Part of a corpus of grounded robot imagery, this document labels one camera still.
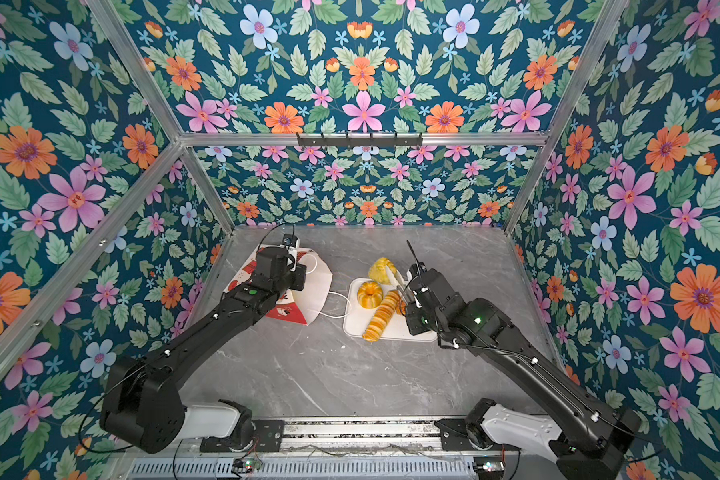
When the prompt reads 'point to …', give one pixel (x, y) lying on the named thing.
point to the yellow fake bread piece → (378, 271)
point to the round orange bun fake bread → (370, 294)
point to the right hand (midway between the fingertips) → (410, 307)
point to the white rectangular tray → (357, 317)
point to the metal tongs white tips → (403, 287)
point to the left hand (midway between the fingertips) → (301, 256)
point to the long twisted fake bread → (382, 316)
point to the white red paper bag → (296, 305)
